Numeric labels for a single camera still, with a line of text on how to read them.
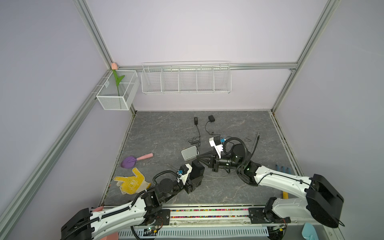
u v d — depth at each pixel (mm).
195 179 685
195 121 1113
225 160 634
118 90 891
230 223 735
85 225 441
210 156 635
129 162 915
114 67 893
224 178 866
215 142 619
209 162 652
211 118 1152
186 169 629
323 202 416
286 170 891
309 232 685
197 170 683
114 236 545
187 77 974
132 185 841
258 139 1048
